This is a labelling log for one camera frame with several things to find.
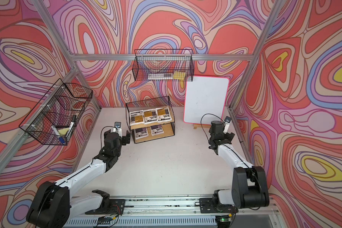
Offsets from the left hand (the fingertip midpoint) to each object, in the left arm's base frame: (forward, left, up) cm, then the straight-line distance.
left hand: (119, 130), depth 85 cm
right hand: (+1, -64, -3) cm, 64 cm away
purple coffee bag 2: (+11, -20, -14) cm, 27 cm away
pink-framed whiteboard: (+21, -54, +7) cm, 58 cm away
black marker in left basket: (-8, +18, +14) cm, 24 cm away
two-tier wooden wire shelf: (+13, -29, -13) cm, 35 cm away
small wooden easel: (+13, -51, -12) cm, 54 cm away
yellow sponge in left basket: (-8, +24, +10) cm, 27 cm away
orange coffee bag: (+12, -26, +2) cm, 29 cm away
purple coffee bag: (+8, -9, -15) cm, 19 cm away
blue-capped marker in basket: (-12, +24, +9) cm, 28 cm away
